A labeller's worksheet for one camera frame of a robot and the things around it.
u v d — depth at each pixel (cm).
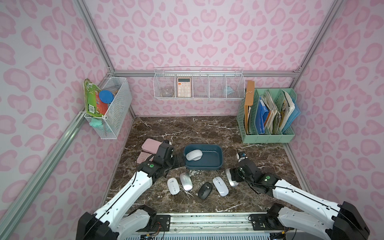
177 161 70
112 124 82
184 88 95
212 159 96
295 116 92
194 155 96
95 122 63
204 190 82
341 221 40
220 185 84
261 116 94
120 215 43
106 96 75
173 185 83
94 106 69
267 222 64
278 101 101
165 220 74
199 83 99
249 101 83
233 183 85
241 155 73
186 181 86
